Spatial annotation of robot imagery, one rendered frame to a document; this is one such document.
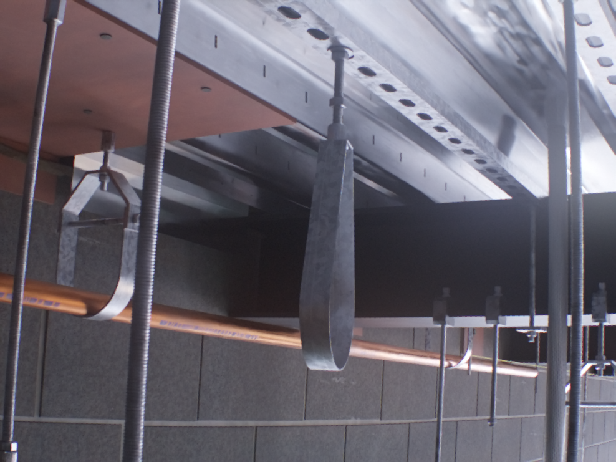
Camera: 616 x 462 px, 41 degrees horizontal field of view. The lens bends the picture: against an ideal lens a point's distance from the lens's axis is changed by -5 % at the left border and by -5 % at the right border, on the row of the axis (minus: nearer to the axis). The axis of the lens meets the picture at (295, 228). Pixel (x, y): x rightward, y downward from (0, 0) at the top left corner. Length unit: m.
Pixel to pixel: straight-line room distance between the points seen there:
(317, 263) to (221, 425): 1.01
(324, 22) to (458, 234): 0.90
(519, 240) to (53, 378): 0.84
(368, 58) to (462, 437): 2.24
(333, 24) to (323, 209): 0.17
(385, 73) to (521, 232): 0.75
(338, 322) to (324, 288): 0.11
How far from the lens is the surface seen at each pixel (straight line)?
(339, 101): 0.80
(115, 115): 1.12
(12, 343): 0.72
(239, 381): 1.75
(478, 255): 1.59
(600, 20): 0.76
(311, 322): 0.72
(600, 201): 1.47
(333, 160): 0.77
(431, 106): 0.97
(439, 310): 1.48
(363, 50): 0.83
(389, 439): 2.40
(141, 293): 0.40
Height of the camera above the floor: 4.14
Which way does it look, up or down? 11 degrees up
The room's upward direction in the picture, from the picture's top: 3 degrees clockwise
